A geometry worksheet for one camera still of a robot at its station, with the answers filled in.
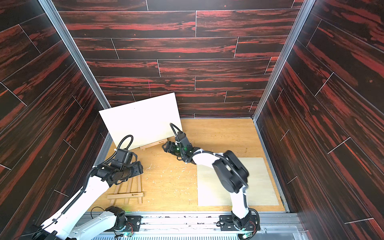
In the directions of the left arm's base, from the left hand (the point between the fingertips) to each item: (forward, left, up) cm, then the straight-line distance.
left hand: (140, 168), depth 81 cm
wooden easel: (+24, -7, -7) cm, 26 cm away
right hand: (+17, -13, -1) cm, 21 cm away
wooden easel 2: (-12, +5, -7) cm, 15 cm away
